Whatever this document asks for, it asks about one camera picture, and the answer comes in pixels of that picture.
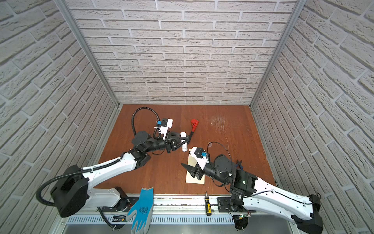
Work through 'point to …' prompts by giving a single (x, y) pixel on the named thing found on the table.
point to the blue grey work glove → (142, 210)
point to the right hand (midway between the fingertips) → (187, 157)
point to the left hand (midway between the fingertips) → (188, 138)
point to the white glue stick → (184, 146)
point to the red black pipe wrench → (194, 123)
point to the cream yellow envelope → (189, 178)
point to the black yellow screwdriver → (208, 206)
